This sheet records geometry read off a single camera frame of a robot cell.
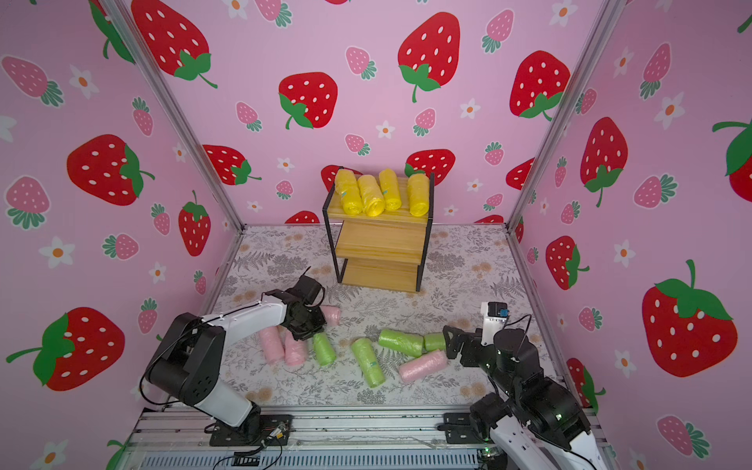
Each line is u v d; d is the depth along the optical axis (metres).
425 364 0.82
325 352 0.84
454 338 0.62
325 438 0.73
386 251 0.91
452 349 0.60
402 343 0.85
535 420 0.44
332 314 0.90
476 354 0.58
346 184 0.78
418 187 0.79
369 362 0.82
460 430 0.73
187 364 0.45
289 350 0.84
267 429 0.72
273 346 0.86
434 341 0.85
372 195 0.74
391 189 0.78
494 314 0.57
